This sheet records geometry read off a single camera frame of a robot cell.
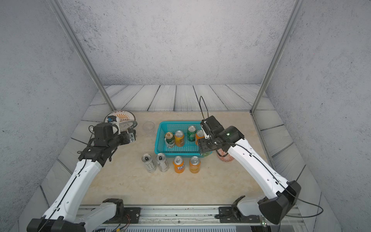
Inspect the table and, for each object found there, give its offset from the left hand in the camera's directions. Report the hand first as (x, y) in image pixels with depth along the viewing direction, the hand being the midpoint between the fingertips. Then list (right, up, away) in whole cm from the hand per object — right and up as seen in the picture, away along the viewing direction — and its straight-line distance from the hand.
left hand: (129, 131), depth 78 cm
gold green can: (+19, -6, +14) cm, 24 cm away
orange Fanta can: (+26, -19, +3) cm, 32 cm away
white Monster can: (+10, -17, +1) cm, 20 cm away
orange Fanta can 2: (+38, -3, +15) cm, 41 cm away
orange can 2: (+25, -6, +15) cm, 30 cm away
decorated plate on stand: (-12, +7, +23) cm, 27 cm away
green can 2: (+33, -1, +18) cm, 38 cm away
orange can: (+35, -19, +3) cm, 40 cm away
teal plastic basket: (+32, -14, +21) cm, 41 cm away
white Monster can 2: (+17, -16, +1) cm, 24 cm away
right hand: (+40, -6, -5) cm, 41 cm away
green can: (+40, -11, -3) cm, 42 cm away
